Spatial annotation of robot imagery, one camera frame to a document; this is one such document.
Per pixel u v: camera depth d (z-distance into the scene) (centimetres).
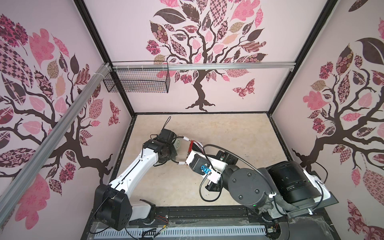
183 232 70
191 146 81
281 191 27
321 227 71
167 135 64
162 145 57
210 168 28
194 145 81
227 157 33
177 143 95
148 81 106
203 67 92
